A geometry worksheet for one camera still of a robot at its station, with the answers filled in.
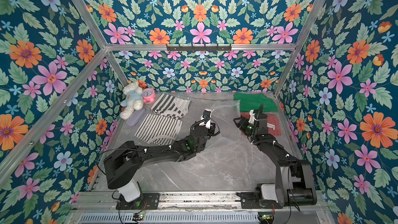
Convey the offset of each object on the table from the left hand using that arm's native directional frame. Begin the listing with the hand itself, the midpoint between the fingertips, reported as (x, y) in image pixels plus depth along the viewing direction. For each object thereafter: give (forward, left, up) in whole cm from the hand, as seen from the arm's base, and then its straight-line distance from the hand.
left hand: (211, 114), depth 80 cm
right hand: (+2, -17, -8) cm, 19 cm away
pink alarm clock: (+36, +44, -19) cm, 60 cm away
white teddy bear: (+28, +52, -14) cm, 61 cm away
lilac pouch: (+17, +50, -20) cm, 57 cm away
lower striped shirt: (+6, +34, -21) cm, 40 cm away
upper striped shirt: (+26, +27, -21) cm, 43 cm away
